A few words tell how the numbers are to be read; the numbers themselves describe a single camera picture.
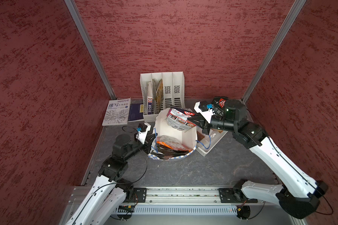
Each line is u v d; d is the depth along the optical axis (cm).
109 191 47
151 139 68
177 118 63
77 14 74
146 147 60
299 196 39
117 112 110
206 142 93
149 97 89
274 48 88
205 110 49
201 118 54
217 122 52
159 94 103
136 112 111
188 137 79
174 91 118
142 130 57
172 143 75
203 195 76
